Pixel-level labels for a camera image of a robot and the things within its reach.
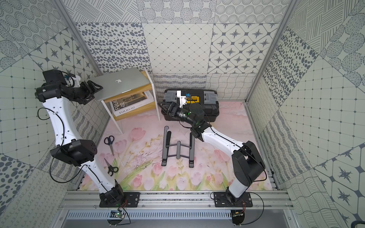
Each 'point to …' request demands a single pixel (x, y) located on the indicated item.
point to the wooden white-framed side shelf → (149, 111)
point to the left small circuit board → (116, 213)
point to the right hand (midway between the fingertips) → (159, 106)
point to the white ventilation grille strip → (152, 214)
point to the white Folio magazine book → (133, 103)
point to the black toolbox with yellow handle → (207, 98)
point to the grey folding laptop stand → (166, 146)
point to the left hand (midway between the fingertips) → (94, 90)
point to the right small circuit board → (238, 217)
